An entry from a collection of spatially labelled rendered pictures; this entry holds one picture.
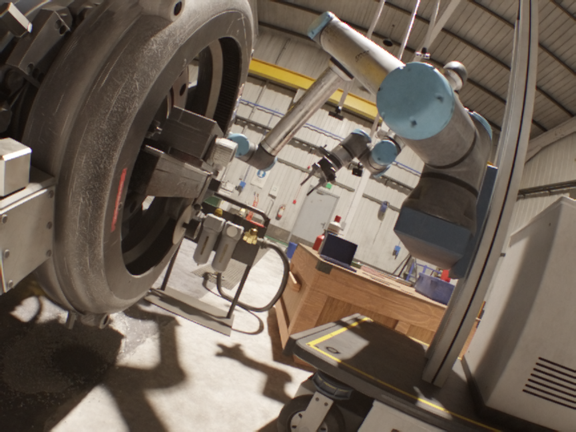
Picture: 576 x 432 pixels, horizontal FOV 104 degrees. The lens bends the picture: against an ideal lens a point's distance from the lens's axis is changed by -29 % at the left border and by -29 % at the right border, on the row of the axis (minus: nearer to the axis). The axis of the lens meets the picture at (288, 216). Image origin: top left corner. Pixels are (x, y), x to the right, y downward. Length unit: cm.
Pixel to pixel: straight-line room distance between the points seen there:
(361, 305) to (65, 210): 124
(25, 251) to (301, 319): 118
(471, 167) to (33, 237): 76
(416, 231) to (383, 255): 1122
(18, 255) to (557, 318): 89
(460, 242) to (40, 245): 68
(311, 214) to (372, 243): 248
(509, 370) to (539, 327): 11
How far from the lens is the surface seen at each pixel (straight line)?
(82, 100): 38
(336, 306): 141
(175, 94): 82
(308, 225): 1127
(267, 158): 130
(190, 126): 50
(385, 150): 119
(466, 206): 72
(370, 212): 1167
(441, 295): 181
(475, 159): 74
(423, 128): 59
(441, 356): 84
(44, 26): 41
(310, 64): 1297
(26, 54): 41
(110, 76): 38
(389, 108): 62
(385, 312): 147
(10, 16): 38
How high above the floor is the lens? 55
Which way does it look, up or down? 1 degrees up
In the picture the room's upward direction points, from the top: 22 degrees clockwise
